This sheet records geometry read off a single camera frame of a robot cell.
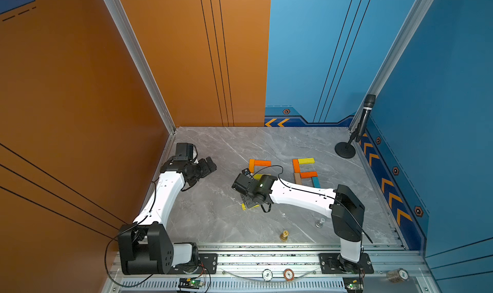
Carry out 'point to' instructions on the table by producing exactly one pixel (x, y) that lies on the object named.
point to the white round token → (267, 275)
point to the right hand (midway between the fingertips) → (252, 197)
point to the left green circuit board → (190, 283)
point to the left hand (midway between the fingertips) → (209, 167)
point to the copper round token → (289, 274)
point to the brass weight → (284, 236)
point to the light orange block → (251, 165)
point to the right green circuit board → (353, 284)
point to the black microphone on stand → (341, 150)
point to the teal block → (316, 182)
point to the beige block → (297, 178)
